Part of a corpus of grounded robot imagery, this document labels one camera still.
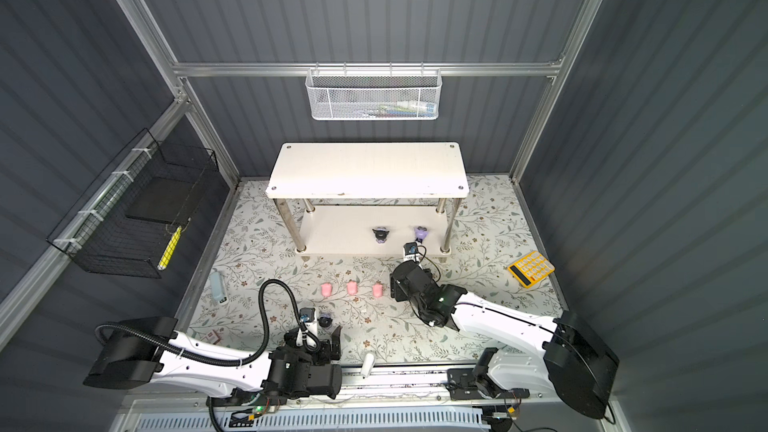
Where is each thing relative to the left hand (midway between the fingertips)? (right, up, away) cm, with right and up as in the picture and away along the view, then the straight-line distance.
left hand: (330, 333), depth 80 cm
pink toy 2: (+5, +10, +10) cm, 15 cm away
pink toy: (-3, +9, +9) cm, 14 cm away
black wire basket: (-46, +31, -8) cm, 56 cm away
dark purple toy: (-2, +3, +1) cm, 4 cm away
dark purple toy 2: (+13, +26, +11) cm, 31 cm away
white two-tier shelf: (+7, +38, +36) cm, 52 cm away
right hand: (+20, +14, +4) cm, 25 cm away
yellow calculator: (+61, +15, +14) cm, 64 cm away
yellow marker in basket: (-35, +24, -12) cm, 44 cm away
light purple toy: (+26, +26, +14) cm, 39 cm away
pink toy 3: (+12, +9, +9) cm, 18 cm away
